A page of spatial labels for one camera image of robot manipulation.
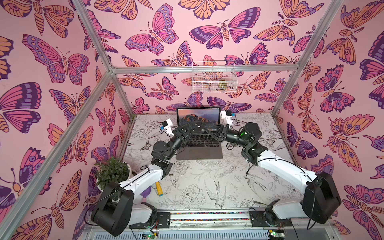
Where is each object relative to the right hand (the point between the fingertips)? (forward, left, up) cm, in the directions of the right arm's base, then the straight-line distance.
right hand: (206, 128), depth 65 cm
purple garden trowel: (-18, +33, -36) cm, 52 cm away
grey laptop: (+15, 0, -37) cm, 40 cm away
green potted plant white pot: (-12, +46, -18) cm, 51 cm away
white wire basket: (+52, -7, -11) cm, 53 cm away
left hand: (+4, +5, -1) cm, 6 cm away
